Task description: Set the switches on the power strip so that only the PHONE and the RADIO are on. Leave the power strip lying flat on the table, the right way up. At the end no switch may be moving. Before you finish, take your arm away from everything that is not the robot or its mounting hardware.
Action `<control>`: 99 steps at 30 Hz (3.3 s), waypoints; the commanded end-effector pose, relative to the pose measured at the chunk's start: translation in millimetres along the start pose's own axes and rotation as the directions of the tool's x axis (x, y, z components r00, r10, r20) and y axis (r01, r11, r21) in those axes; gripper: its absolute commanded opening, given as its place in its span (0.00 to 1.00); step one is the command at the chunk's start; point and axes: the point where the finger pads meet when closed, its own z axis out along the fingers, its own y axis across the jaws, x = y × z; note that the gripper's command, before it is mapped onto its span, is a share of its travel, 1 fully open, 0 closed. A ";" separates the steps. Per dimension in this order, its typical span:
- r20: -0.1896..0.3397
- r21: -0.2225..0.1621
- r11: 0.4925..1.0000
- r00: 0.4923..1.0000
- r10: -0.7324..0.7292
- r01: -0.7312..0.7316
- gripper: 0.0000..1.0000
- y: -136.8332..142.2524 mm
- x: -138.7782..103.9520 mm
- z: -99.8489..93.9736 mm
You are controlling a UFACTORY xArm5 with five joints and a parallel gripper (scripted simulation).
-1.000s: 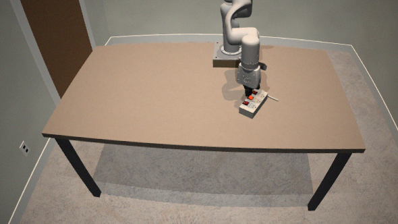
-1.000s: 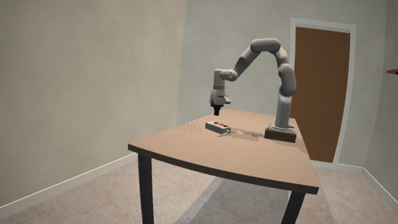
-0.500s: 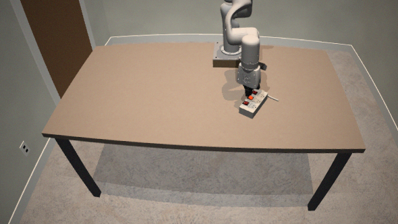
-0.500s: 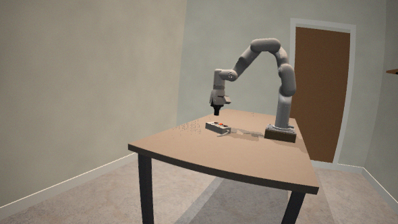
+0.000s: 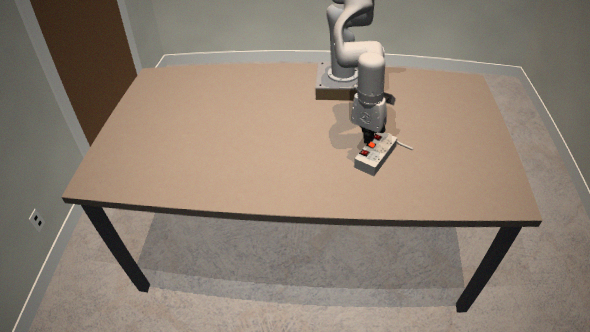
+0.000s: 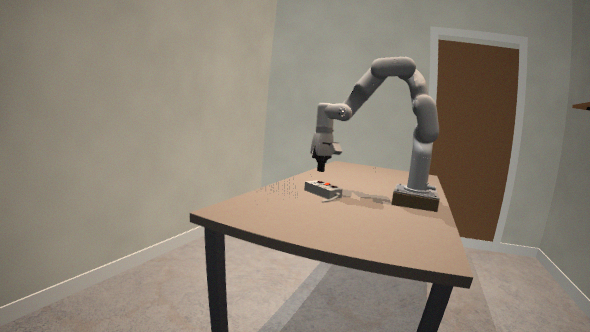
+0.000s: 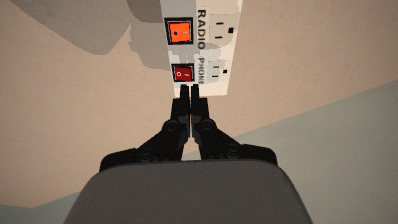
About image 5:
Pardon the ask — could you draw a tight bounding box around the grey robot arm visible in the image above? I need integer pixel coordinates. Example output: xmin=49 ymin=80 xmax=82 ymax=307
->
xmin=326 ymin=0 xmax=396 ymax=105

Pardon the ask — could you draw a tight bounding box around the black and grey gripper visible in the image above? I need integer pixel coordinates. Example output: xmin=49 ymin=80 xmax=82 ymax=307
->
xmin=351 ymin=93 xmax=387 ymax=145

